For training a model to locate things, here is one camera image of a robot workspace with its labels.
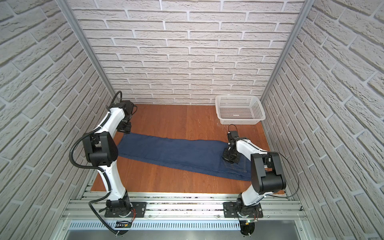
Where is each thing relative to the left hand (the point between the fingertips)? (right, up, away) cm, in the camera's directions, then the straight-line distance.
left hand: (117, 129), depth 89 cm
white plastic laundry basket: (+81, +14, +21) cm, 85 cm away
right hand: (+67, -18, +2) cm, 70 cm away
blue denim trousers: (+51, -17, +6) cm, 54 cm away
